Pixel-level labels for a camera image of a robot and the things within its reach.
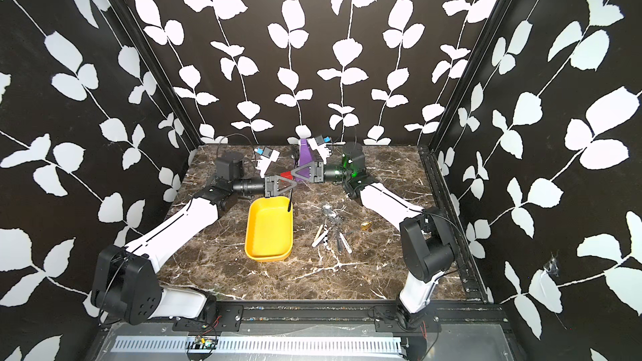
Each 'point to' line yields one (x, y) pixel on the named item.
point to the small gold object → (364, 226)
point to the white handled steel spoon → (327, 210)
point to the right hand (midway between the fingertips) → (293, 175)
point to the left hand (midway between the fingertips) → (295, 182)
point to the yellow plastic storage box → (268, 229)
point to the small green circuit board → (201, 343)
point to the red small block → (287, 175)
